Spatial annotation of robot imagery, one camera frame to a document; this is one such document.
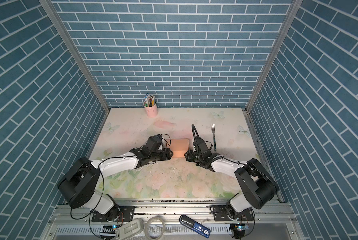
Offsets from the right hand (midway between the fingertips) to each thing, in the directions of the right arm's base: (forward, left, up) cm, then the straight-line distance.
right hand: (184, 153), depth 90 cm
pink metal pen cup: (+32, +28, +2) cm, 43 cm away
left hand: (-2, +8, +1) cm, 9 cm away
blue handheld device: (-36, -8, -1) cm, 37 cm away
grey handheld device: (-39, +20, -2) cm, 43 cm away
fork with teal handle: (+25, -19, -4) cm, 32 cm away
